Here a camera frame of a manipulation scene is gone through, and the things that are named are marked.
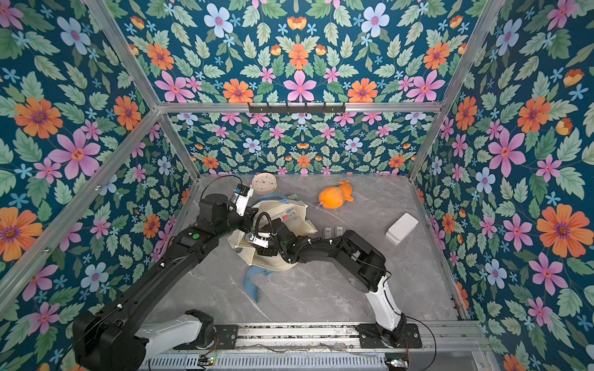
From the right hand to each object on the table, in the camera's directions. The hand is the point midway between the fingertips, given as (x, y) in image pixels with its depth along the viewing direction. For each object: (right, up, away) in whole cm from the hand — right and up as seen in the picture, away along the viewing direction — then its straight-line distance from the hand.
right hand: (267, 228), depth 92 cm
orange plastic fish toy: (+28, +13, +10) cm, 32 cm away
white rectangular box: (+57, -1, +6) cm, 57 cm away
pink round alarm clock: (-6, +20, +22) cm, 30 cm away
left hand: (0, +9, -15) cm, 17 cm away
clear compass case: (+30, -2, +6) cm, 31 cm away
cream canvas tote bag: (+15, +2, -5) cm, 16 cm away
